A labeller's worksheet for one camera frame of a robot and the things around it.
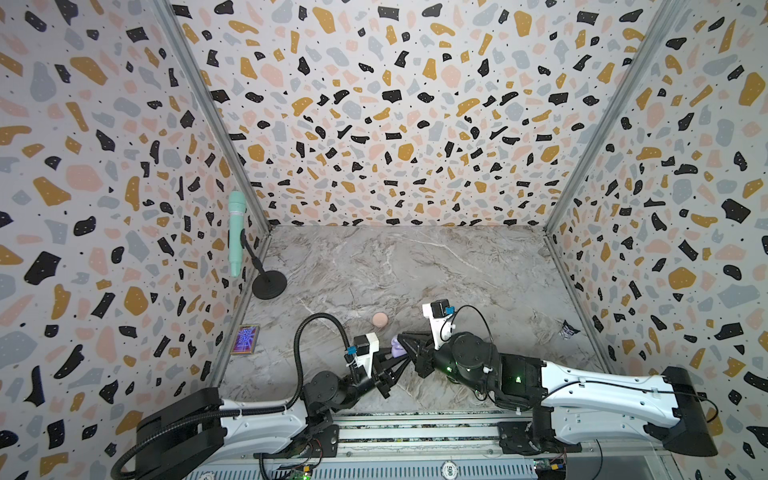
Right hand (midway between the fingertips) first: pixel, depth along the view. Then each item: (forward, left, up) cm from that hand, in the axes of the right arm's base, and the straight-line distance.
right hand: (399, 337), depth 63 cm
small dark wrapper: (+14, -50, -25) cm, 58 cm away
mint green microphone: (+33, +44, +5) cm, 55 cm away
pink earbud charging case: (+18, +7, -27) cm, 33 cm away
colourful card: (+10, +47, -26) cm, 54 cm away
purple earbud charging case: (-1, 0, -4) cm, 4 cm away
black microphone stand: (+30, +46, -26) cm, 60 cm away
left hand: (-1, -3, -5) cm, 6 cm away
